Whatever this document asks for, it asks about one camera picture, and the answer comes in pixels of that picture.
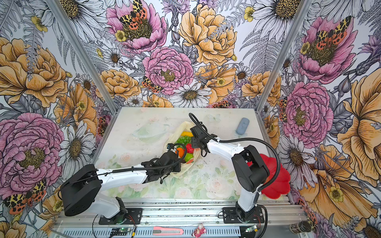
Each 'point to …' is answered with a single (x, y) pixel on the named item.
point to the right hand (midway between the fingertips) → (199, 144)
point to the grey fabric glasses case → (242, 126)
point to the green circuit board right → (253, 228)
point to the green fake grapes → (184, 140)
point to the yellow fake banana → (187, 133)
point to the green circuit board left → (120, 231)
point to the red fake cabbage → (189, 149)
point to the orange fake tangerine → (181, 151)
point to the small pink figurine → (198, 231)
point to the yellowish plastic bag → (174, 130)
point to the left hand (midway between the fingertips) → (179, 165)
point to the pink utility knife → (158, 230)
